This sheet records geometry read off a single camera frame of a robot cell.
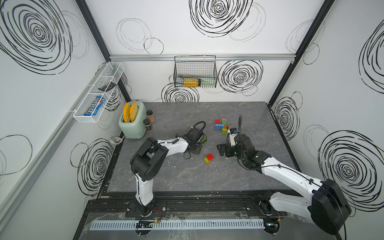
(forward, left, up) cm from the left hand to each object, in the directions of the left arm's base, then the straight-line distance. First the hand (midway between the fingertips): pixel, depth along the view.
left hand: (196, 148), depth 96 cm
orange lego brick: (+15, -21, +5) cm, 26 cm away
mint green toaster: (+6, +37, +11) cm, 39 cm away
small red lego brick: (-9, -8, +6) cm, 13 cm away
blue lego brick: (+17, -16, +3) cm, 23 cm away
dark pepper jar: (+12, +33, +9) cm, 36 cm away
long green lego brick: (-10, -6, +4) cm, 13 cm away
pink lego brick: (+23, -20, +3) cm, 30 cm away
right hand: (-5, -16, +13) cm, 21 cm away
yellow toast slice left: (+10, +42, +21) cm, 48 cm away
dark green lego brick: (+19, -20, +4) cm, 28 cm away
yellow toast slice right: (+13, +38, +21) cm, 46 cm away
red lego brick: (+20, -15, +3) cm, 26 cm away
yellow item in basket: (+25, +5, +33) cm, 42 cm away
